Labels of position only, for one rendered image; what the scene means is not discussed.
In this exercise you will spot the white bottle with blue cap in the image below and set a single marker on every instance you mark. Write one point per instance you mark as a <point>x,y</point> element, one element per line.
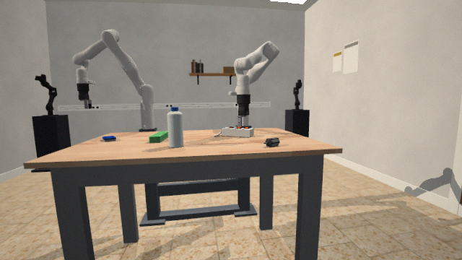
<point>175,128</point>

